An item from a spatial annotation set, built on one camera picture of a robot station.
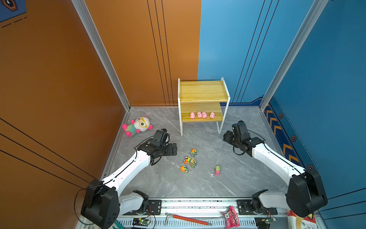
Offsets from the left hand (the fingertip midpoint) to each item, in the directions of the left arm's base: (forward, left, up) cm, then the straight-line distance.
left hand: (171, 146), depth 85 cm
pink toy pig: (+19, -13, +7) cm, 24 cm away
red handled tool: (-35, -10, -10) cm, 38 cm away
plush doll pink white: (+19, +24, -3) cm, 31 cm away
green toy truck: (-7, -14, -8) cm, 17 cm away
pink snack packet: (-35, -32, -9) cm, 49 cm away
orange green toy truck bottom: (-10, -8, -8) cm, 15 cm away
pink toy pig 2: (+19, -17, +8) cm, 27 cm away
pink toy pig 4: (+19, -25, +7) cm, 32 cm away
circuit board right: (-35, -51, -9) cm, 62 cm away
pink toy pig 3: (+19, -20, +8) cm, 29 cm away
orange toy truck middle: (-5, -9, -7) cm, 13 cm away
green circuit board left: (-37, +13, -11) cm, 40 cm away
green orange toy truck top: (0, -14, -8) cm, 16 cm away
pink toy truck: (-12, -27, -7) cm, 31 cm away
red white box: (-36, -61, -6) cm, 71 cm away
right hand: (+7, -34, +2) cm, 34 cm away
